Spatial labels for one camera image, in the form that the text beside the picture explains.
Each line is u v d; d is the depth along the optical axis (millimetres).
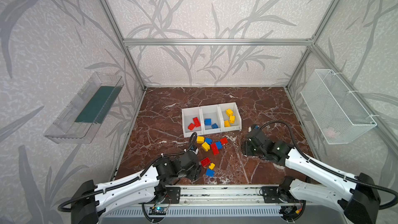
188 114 1010
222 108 1018
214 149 875
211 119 1006
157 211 715
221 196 753
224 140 926
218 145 889
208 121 1016
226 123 978
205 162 835
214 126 968
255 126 727
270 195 725
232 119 990
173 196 735
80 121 630
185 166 591
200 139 908
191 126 985
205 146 880
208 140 915
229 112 1027
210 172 807
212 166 824
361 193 394
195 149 724
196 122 992
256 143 614
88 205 411
